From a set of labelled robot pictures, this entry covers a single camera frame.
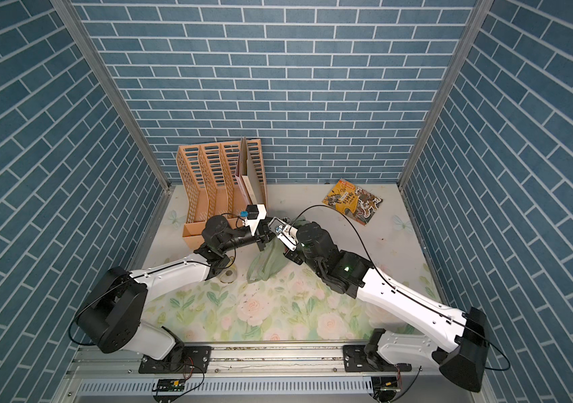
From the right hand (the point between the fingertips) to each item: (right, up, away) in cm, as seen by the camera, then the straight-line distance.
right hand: (293, 228), depth 71 cm
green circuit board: (-36, -46, 0) cm, 58 cm away
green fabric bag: (-8, -11, +8) cm, 15 cm away
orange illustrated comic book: (+26, +8, +41) cm, 49 cm away
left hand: (-1, +1, +1) cm, 1 cm away
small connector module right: (+26, -44, -1) cm, 51 cm away
